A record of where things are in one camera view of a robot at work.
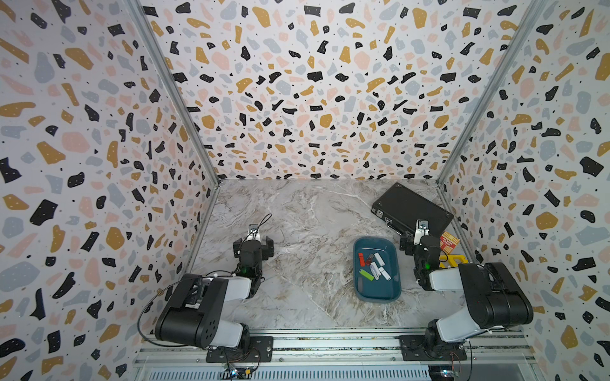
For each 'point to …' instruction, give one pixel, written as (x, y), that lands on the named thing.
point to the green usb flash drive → (366, 275)
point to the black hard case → (400, 208)
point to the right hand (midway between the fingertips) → (420, 233)
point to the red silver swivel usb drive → (369, 259)
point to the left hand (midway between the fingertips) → (255, 237)
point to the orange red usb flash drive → (361, 258)
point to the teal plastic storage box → (376, 262)
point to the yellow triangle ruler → (452, 260)
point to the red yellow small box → (448, 241)
